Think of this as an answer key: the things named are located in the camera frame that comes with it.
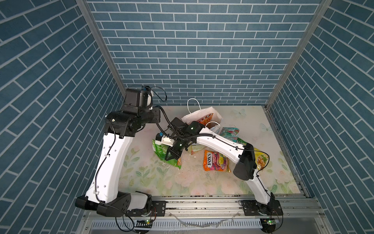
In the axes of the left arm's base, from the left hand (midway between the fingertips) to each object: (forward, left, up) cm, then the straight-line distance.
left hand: (161, 111), depth 66 cm
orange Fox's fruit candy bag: (-8, -29, -34) cm, 46 cm away
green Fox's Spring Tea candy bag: (+7, -48, -36) cm, 61 cm away
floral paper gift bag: (+12, -16, -12) cm, 23 cm away
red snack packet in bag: (+10, -22, -19) cm, 31 cm away
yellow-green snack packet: (-7, -57, -34) cm, 67 cm away
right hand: (-14, -2, -21) cm, 25 cm away
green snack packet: (-7, +2, -24) cm, 25 cm away
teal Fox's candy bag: (+11, -41, -33) cm, 54 cm away
